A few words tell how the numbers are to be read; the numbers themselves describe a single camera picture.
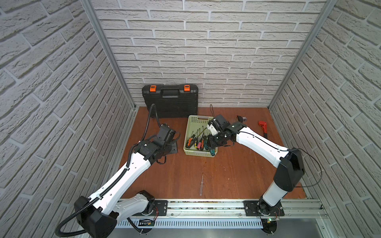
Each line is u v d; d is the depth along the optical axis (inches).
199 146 36.5
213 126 26.9
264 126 41.9
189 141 37.1
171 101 39.1
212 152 30.6
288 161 17.4
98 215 14.4
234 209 29.7
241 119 43.3
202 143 37.4
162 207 28.9
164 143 21.3
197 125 41.7
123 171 17.0
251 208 28.9
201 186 31.5
